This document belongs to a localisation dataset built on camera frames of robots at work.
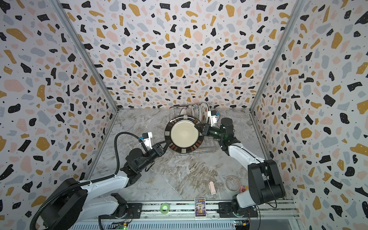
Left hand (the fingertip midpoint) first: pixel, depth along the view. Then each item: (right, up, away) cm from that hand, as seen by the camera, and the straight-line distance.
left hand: (171, 142), depth 76 cm
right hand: (+13, +8, +4) cm, 16 cm away
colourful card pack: (+15, -34, -2) cm, 37 cm away
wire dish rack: (+16, +18, +21) cm, 32 cm away
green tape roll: (-3, -35, 0) cm, 35 cm away
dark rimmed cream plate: (+7, +2, +4) cm, 8 cm away
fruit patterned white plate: (+19, +19, +25) cm, 37 cm away
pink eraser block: (+22, -26, +4) cm, 35 cm away
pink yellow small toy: (+39, -27, +3) cm, 47 cm away
